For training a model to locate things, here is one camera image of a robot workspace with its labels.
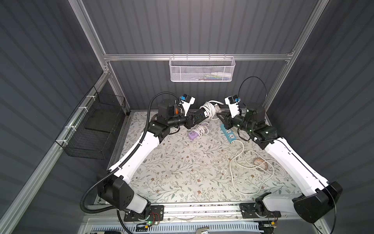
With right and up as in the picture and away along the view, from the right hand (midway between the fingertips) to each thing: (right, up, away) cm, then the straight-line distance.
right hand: (222, 112), depth 70 cm
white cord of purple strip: (-8, -9, +31) cm, 33 cm away
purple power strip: (-14, -13, +29) cm, 35 cm away
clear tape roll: (+28, -30, +21) cm, 46 cm away
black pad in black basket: (-63, -4, +8) cm, 64 cm away
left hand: (-10, -2, -2) cm, 10 cm away
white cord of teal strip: (+25, -31, +17) cm, 43 cm away
